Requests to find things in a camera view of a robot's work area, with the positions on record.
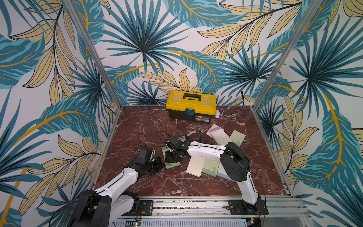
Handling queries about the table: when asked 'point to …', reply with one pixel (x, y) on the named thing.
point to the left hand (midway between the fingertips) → (165, 166)
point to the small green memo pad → (170, 164)
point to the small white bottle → (217, 114)
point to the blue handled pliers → (200, 135)
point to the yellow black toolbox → (191, 106)
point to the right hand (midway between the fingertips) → (166, 160)
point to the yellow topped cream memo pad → (195, 166)
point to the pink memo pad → (221, 137)
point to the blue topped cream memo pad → (182, 138)
